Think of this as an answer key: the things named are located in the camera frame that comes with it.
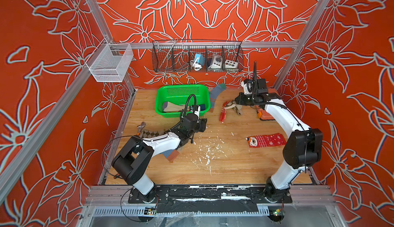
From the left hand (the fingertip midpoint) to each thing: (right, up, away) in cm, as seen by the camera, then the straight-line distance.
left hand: (204, 118), depth 88 cm
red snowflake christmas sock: (+13, +3, +7) cm, 15 cm away
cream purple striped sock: (-24, +6, +18) cm, 31 cm away
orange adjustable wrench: (-41, -7, +10) cm, 43 cm away
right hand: (+16, +12, -1) cm, 20 cm away
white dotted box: (+17, +33, +6) cm, 38 cm away
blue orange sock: (+9, +16, +30) cm, 35 cm away
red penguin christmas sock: (+38, -14, +3) cm, 41 cm away
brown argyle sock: (-36, -11, +7) cm, 38 cm away
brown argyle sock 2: (+21, +6, +5) cm, 22 cm away
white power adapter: (+8, +33, +2) cm, 34 cm away
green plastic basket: (-24, +12, +24) cm, 36 cm away
